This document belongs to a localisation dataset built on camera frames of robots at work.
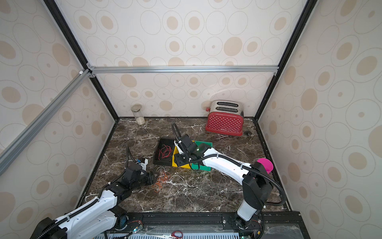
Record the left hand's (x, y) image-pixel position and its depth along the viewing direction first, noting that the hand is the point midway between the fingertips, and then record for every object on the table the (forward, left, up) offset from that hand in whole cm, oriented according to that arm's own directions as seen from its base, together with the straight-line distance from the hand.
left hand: (160, 174), depth 84 cm
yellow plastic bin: (+14, -7, 0) cm, 16 cm away
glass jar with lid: (+44, +23, +5) cm, 50 cm away
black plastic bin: (+9, 0, -3) cm, 10 cm away
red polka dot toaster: (+35, -39, +11) cm, 54 cm away
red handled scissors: (-28, -9, -5) cm, 30 cm away
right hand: (+7, -12, +7) cm, 15 cm away
